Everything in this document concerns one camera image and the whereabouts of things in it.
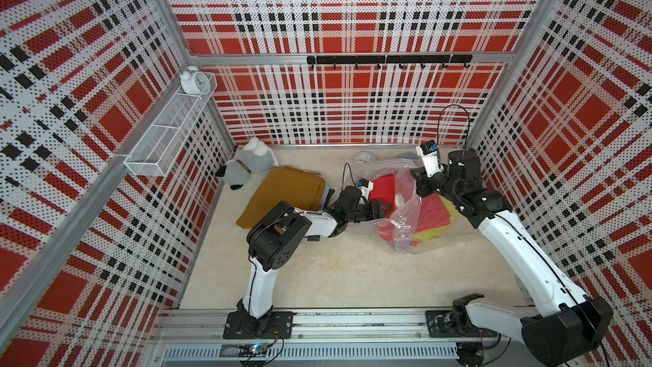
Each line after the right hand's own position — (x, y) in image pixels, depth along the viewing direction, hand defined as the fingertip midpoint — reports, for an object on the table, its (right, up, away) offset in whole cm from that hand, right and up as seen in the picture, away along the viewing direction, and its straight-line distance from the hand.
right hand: (417, 170), depth 76 cm
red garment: (-2, -13, -2) cm, 13 cm away
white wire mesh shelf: (-91, +7, +15) cm, 92 cm away
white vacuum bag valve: (-4, -10, +8) cm, 13 cm away
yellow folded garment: (+9, -22, +12) cm, 27 cm away
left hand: (-5, -14, +15) cm, 21 cm away
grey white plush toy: (-60, +6, +31) cm, 68 cm away
